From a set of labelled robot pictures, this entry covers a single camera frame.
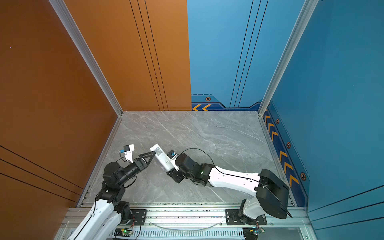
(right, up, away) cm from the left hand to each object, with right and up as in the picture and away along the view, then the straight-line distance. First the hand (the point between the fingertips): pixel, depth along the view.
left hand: (154, 154), depth 73 cm
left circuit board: (-14, -37, -2) cm, 40 cm away
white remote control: (+4, -2, +1) cm, 4 cm away
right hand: (+7, -9, +3) cm, 12 cm away
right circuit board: (+46, -37, -4) cm, 59 cm away
